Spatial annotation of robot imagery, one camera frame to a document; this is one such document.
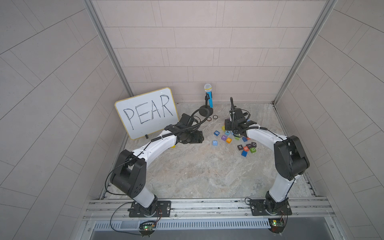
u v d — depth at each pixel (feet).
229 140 3.15
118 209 2.33
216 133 3.24
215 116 3.56
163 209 2.32
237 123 2.37
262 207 2.33
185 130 1.97
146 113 2.98
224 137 3.16
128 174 1.39
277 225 2.23
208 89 3.10
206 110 3.85
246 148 2.99
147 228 2.10
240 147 2.99
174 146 1.89
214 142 3.08
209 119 3.54
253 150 2.98
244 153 2.94
